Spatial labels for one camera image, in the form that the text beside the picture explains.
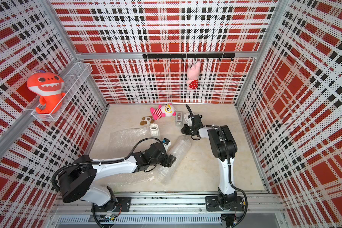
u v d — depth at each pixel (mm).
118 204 731
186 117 1071
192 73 927
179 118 1078
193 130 821
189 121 968
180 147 863
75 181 431
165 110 1078
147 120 1076
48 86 623
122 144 984
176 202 753
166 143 767
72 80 863
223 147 565
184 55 884
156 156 675
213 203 737
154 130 846
